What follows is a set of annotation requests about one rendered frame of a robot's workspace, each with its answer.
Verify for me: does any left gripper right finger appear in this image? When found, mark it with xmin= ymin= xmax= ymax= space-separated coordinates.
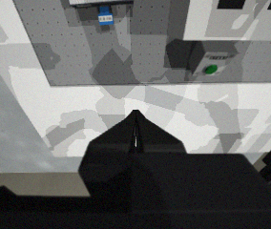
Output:
xmin=135 ymin=110 xmax=187 ymax=154

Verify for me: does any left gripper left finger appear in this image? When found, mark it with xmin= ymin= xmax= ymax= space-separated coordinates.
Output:
xmin=84 ymin=110 xmax=136 ymax=155

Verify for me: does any grey flat rectangular mat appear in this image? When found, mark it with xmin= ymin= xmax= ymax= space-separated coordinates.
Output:
xmin=12 ymin=0 xmax=271 ymax=87

